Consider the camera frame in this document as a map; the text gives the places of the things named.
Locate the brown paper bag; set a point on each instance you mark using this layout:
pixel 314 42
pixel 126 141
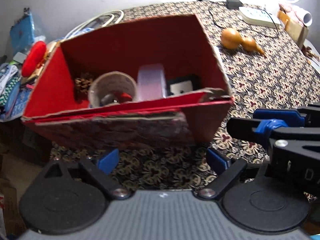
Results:
pixel 295 30

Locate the clear plastic case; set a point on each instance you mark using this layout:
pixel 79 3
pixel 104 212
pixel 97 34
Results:
pixel 150 80

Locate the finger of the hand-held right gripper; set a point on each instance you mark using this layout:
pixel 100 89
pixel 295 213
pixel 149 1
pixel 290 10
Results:
pixel 275 115
pixel 243 127

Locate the green white striped cloth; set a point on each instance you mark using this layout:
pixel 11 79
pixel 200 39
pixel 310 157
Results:
pixel 10 87

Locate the white paper roll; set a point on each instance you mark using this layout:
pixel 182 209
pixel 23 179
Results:
pixel 306 17

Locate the red fuzzy case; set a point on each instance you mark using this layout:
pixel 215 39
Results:
pixel 33 58

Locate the blue white packet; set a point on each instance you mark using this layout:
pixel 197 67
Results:
pixel 91 27

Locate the small grey box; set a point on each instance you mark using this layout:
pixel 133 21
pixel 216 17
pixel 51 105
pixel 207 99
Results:
pixel 18 56

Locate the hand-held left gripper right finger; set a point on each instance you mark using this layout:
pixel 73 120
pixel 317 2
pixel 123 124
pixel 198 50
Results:
pixel 217 161

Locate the black power adapter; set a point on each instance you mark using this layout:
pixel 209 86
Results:
pixel 233 3

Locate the white power strip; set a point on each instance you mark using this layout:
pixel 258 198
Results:
pixel 255 17

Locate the wooden gourd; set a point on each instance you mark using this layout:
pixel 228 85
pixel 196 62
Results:
pixel 231 38

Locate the blue plastic bag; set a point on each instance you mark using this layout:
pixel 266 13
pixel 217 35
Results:
pixel 23 28

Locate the brown tape roll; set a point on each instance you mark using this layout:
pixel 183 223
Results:
pixel 117 78

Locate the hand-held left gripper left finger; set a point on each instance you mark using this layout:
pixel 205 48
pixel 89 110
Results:
pixel 108 161

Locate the pink plush toy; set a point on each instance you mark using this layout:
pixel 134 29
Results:
pixel 287 7

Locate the small black box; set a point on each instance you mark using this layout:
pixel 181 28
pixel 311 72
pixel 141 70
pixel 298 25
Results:
pixel 185 85

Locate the red cardboard box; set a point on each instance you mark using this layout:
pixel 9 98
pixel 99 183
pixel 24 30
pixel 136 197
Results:
pixel 150 47

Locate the pine cone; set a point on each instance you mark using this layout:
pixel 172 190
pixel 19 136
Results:
pixel 83 82

